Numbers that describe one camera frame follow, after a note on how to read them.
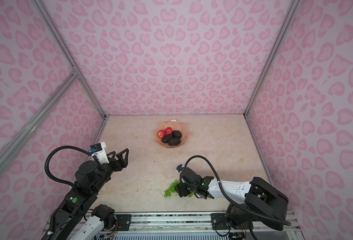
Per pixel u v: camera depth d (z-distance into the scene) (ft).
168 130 3.41
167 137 3.31
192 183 2.12
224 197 1.55
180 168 2.51
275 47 2.69
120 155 2.03
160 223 2.46
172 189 2.66
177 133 3.40
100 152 1.94
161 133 3.32
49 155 1.50
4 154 1.80
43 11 2.27
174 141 3.21
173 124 3.61
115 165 1.99
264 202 1.39
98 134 3.74
